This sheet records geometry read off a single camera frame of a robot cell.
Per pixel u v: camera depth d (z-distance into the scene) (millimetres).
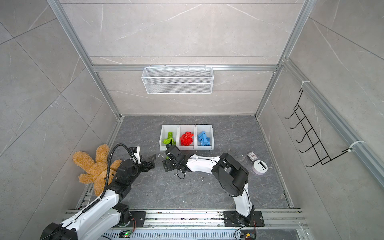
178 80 1003
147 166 752
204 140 951
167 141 994
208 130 1074
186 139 978
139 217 731
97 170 817
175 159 696
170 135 1061
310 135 689
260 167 884
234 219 739
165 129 1064
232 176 484
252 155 949
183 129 1032
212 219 748
